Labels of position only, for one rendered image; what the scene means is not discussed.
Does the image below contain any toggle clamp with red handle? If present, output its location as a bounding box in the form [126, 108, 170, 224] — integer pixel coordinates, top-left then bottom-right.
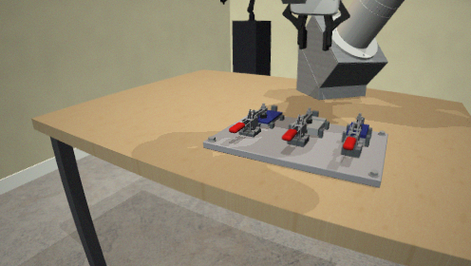
[229, 103, 268, 137]
[341, 113, 363, 158]
[282, 107, 313, 147]

